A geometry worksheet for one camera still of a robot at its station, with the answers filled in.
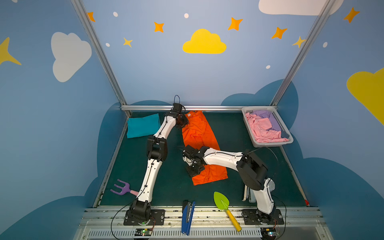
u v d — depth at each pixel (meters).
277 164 0.52
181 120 1.03
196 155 0.67
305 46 0.83
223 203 0.78
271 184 0.81
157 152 0.72
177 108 0.93
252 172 0.51
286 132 0.99
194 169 0.79
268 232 0.72
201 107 1.29
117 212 0.66
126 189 0.82
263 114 1.13
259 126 1.06
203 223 0.73
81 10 0.69
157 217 0.74
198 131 1.09
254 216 0.75
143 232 0.71
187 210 0.75
